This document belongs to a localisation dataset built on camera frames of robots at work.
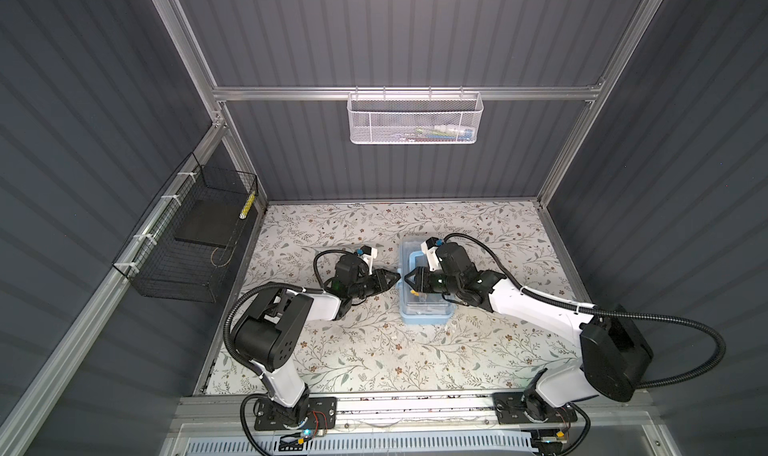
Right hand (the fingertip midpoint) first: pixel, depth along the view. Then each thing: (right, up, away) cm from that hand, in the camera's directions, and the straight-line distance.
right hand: (411, 282), depth 83 cm
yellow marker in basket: (-45, +21, -1) cm, 50 cm away
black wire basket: (-56, +11, -11) cm, 58 cm away
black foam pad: (-52, +17, -8) cm, 55 cm away
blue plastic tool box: (+5, -13, +5) cm, 15 cm away
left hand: (-3, 0, +7) cm, 7 cm away
